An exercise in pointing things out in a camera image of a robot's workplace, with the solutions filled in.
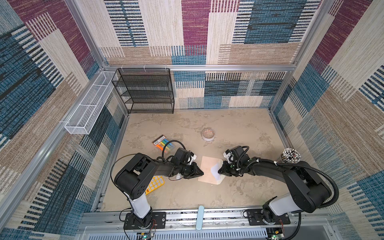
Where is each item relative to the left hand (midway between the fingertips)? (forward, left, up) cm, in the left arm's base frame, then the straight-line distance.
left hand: (203, 173), depth 87 cm
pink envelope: (+6, -2, -1) cm, 7 cm away
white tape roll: (+29, -5, -2) cm, 29 cm away
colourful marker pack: (+21, +27, 0) cm, 34 cm away
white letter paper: (+3, -7, -1) cm, 8 cm away
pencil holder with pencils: (+1, -42, +17) cm, 46 cm away
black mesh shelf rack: (+57, +39, +15) cm, 71 cm away
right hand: (0, -9, -1) cm, 9 cm away
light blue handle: (-24, +3, +1) cm, 24 cm away
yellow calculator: (-4, +26, -1) cm, 27 cm away
